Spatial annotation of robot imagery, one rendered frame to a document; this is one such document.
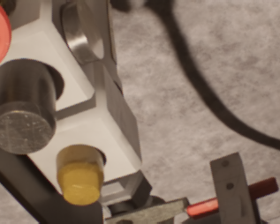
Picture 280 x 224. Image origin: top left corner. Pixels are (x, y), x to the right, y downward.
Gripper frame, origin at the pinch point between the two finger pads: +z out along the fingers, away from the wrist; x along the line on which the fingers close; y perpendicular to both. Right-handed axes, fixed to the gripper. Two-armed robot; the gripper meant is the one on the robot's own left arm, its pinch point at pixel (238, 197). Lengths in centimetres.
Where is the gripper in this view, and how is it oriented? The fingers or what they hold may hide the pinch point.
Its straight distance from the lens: 53.9
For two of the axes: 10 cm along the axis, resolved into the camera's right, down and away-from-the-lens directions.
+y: -9.3, 3.2, 2.0
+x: 3.6, 6.1, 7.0
